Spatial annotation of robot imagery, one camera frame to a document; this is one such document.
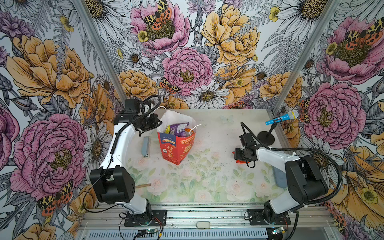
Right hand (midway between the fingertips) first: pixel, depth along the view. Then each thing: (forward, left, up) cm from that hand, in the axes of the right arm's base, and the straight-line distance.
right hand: (238, 159), depth 93 cm
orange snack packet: (+8, +31, +19) cm, 37 cm away
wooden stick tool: (-13, +56, -1) cm, 58 cm away
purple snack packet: (+10, +35, +19) cm, 41 cm away
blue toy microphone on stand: (+16, -24, -2) cm, 29 cm away
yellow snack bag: (+14, +43, +14) cm, 47 cm away
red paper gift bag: (-1, +36, +15) cm, 39 cm away
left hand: (+9, +44, +23) cm, 50 cm away
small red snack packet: (-1, 0, 0) cm, 1 cm away
